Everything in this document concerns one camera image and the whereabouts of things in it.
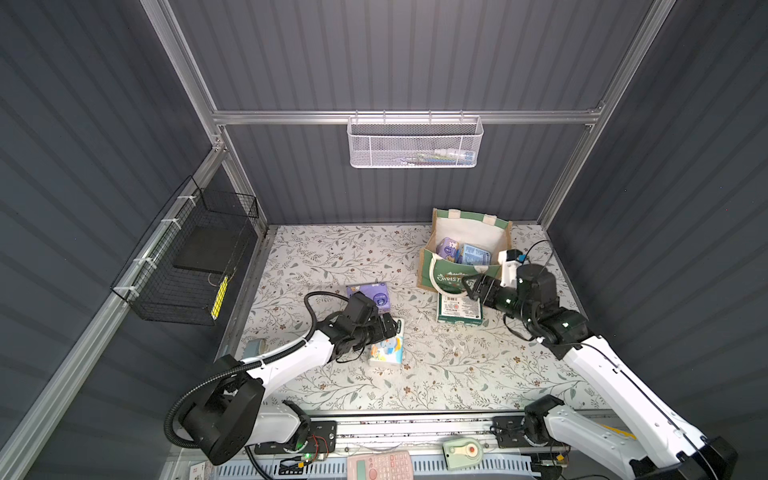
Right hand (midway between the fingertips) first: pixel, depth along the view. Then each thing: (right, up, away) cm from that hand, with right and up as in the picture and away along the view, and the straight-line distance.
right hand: (476, 282), depth 74 cm
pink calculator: (-24, -42, -6) cm, 49 cm away
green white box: (0, -10, +17) cm, 20 cm away
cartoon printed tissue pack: (-22, -20, +9) cm, 31 cm away
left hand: (-22, -16, +10) cm, 28 cm away
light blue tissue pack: (+5, +7, +22) cm, 24 cm away
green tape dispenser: (-6, -37, -9) cm, 38 cm away
